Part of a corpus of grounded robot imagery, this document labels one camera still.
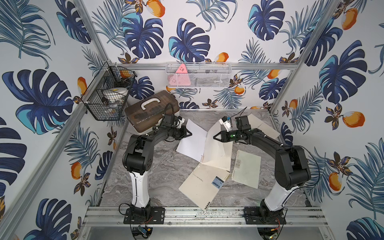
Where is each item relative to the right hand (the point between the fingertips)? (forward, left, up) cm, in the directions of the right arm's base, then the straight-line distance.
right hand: (216, 136), depth 91 cm
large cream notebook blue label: (-25, +8, -12) cm, 29 cm away
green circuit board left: (-47, +37, -15) cm, 62 cm away
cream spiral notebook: (0, +9, -10) cm, 13 cm away
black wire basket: (+10, +62, +20) cm, 66 cm away
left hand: (+5, +15, -2) cm, 16 cm away
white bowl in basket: (+9, +55, +24) cm, 61 cm away
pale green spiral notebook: (-15, -19, -13) cm, 27 cm away
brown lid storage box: (+9, +43, +8) cm, 45 cm away
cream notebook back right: (+23, -33, -12) cm, 42 cm away
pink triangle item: (+26, +21, +24) cm, 41 cm away
